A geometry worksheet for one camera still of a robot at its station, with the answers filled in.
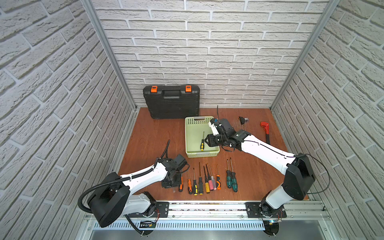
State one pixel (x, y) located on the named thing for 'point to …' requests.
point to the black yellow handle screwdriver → (202, 145)
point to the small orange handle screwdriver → (190, 187)
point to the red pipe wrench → (266, 126)
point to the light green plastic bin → (194, 128)
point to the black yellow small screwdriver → (195, 186)
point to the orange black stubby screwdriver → (218, 182)
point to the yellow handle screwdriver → (207, 186)
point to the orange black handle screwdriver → (181, 186)
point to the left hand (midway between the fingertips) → (179, 183)
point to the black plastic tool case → (172, 101)
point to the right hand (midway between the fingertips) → (210, 139)
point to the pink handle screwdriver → (210, 181)
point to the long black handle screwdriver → (200, 185)
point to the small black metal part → (243, 120)
